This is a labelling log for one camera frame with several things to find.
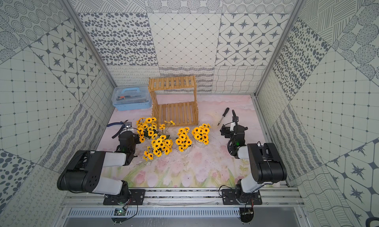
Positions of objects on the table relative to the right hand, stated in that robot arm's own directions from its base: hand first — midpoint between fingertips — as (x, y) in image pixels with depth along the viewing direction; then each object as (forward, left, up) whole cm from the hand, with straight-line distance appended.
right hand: (231, 126), depth 95 cm
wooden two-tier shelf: (+13, +36, -4) cm, 38 cm away
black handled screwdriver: (+13, +3, -5) cm, 14 cm away
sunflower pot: (-8, +52, +10) cm, 54 cm away
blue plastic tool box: (+23, +73, +4) cm, 76 cm away
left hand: (-5, +61, +2) cm, 62 cm away
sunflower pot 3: (-20, +42, +11) cm, 48 cm away
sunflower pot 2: (-17, +29, +10) cm, 35 cm away
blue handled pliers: (+4, +75, -3) cm, 75 cm away
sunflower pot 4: (-13, +20, +10) cm, 26 cm away
